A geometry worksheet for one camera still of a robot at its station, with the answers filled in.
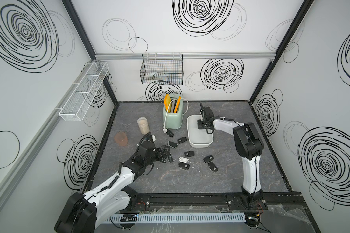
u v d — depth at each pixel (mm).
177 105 958
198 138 975
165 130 980
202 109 843
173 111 936
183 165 850
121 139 942
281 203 737
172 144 941
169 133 991
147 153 628
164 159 867
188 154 896
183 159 885
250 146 554
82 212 390
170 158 871
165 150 740
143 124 937
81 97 764
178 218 963
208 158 885
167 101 928
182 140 962
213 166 846
